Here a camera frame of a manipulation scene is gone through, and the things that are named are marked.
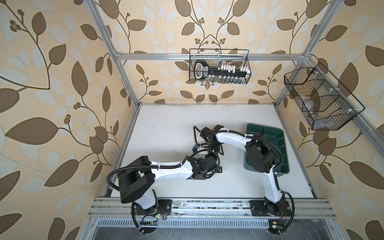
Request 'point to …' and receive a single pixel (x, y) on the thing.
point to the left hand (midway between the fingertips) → (203, 164)
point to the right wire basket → (325, 103)
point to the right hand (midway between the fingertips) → (209, 165)
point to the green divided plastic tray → (275, 135)
